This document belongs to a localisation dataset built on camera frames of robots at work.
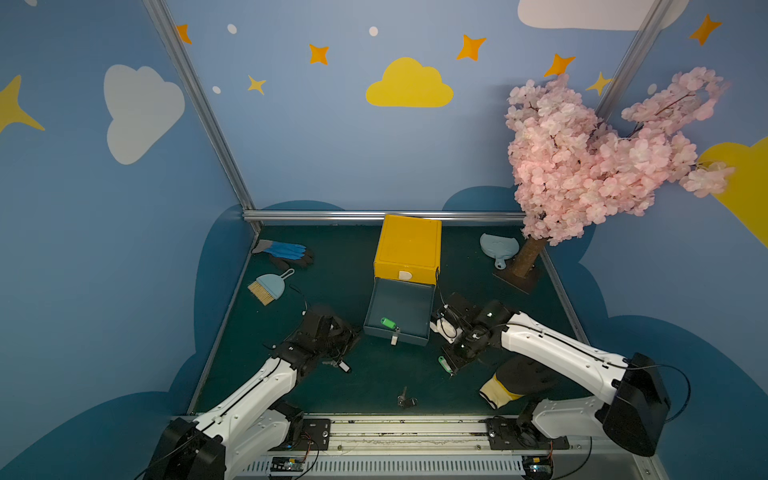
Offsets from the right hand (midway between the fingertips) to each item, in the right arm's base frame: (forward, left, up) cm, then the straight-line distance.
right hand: (451, 358), depth 79 cm
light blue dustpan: (+50, -25, -11) cm, 57 cm away
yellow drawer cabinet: (+27, +12, +13) cm, 32 cm away
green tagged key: (+10, +17, -2) cm, 19 cm away
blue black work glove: (+37, +58, -5) cm, 69 cm away
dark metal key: (-9, +12, -9) cm, 18 cm away
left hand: (+7, +24, +2) cm, 25 cm away
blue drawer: (+15, +12, +1) cm, 20 cm away
